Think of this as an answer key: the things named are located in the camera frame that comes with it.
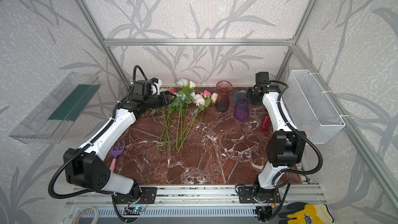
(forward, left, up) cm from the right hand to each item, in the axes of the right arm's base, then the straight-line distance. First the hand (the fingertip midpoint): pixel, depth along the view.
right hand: (247, 93), depth 88 cm
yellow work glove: (-55, -21, -17) cm, 61 cm away
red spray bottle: (-9, -13, -18) cm, 24 cm away
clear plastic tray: (-25, +89, +12) cm, 93 cm away
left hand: (-5, +40, +7) cm, 40 cm away
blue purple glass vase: (-5, +3, -9) cm, 11 cm away
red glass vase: (+4, +14, -11) cm, 18 cm away
